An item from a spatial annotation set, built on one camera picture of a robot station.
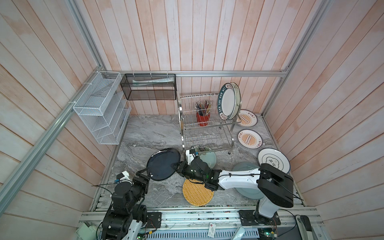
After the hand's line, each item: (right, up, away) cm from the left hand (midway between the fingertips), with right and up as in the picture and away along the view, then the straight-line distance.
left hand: (152, 174), depth 71 cm
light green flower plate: (+30, +5, +25) cm, 40 cm away
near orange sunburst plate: (+62, +15, +34) cm, 72 cm away
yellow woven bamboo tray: (+22, -14, +11) cm, 28 cm away
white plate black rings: (+74, +3, +24) cm, 78 cm away
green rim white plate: (+39, +38, +9) cm, 55 cm away
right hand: (+8, +3, +4) cm, 10 cm away
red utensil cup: (+28, +28, +32) cm, 51 cm away
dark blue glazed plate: (+2, +4, +7) cm, 8 cm away
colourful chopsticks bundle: (+26, +34, +15) cm, 46 cm away
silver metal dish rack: (+28, +22, +35) cm, 50 cm away
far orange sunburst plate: (+65, +31, +47) cm, 86 cm away
